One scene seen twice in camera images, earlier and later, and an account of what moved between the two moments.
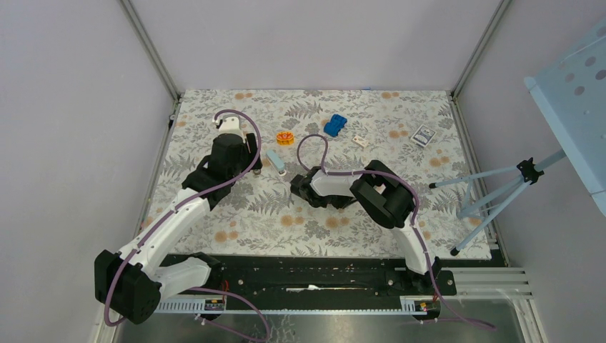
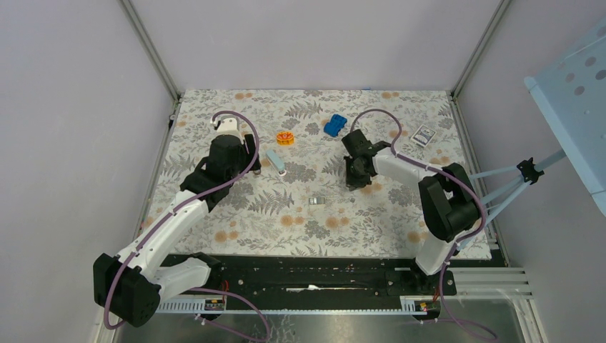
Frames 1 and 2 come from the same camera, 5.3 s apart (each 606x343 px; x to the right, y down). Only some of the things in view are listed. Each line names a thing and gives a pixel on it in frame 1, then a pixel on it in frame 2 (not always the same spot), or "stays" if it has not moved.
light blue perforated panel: x=572 y=91 stays
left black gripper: x=251 y=154 stays
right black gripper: x=342 y=203 to x=352 y=183
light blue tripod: x=494 y=201 stays
